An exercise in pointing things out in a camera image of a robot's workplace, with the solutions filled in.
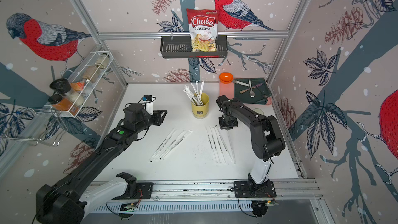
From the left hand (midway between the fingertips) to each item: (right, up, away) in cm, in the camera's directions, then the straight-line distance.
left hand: (167, 108), depth 77 cm
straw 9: (+35, -24, +10) cm, 43 cm away
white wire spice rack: (-39, +13, -5) cm, 42 cm away
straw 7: (+27, -21, +13) cm, 37 cm away
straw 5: (+24, -23, +11) cm, 34 cm away
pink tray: (+37, +10, +38) cm, 55 cm away
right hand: (+32, -12, +14) cm, 37 cm away
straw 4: (+10, -17, +17) cm, 25 cm away
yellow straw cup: (+17, -3, +15) cm, 23 cm away
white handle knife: (+48, +16, +43) cm, 67 cm away
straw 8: (+30, -22, +13) cm, 39 cm away
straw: (-9, -28, +8) cm, 30 cm away
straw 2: (0, -16, +18) cm, 24 cm away
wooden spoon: (+47, +9, +37) cm, 61 cm away
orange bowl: (+36, +20, +41) cm, 59 cm away
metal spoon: (+55, +8, +37) cm, 67 cm away
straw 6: (+26, -23, +11) cm, 36 cm away
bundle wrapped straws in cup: (+14, +5, +18) cm, 23 cm away
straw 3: (0, -23, +12) cm, 26 cm away
